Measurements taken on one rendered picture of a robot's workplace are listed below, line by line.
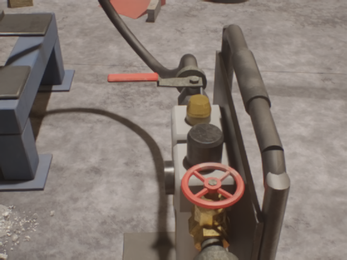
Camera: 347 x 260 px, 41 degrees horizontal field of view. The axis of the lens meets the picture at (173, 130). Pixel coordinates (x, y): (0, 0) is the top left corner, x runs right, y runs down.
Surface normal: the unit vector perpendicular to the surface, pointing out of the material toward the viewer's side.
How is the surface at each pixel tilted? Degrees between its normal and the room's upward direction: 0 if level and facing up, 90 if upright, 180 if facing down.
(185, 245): 90
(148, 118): 0
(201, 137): 0
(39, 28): 0
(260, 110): 15
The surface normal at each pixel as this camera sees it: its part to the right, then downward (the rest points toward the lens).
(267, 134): -0.26, -0.75
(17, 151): 0.04, 0.62
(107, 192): 0.00, -0.79
